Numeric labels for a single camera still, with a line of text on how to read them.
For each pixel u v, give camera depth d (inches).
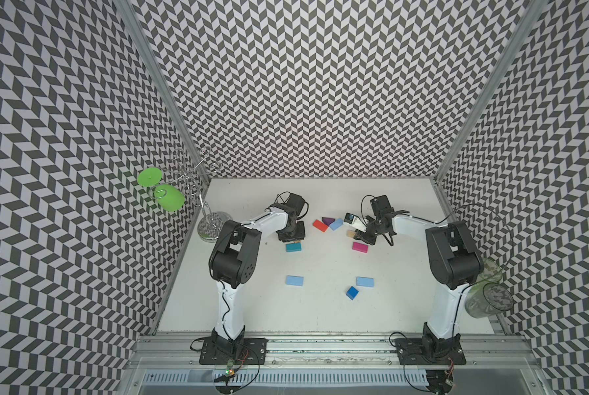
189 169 43.1
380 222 29.8
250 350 28.1
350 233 38.8
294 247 37.9
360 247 37.9
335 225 39.0
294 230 33.0
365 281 34.9
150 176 30.1
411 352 28.9
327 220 40.0
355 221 34.8
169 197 33.3
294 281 34.6
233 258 20.9
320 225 41.2
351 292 32.8
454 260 20.6
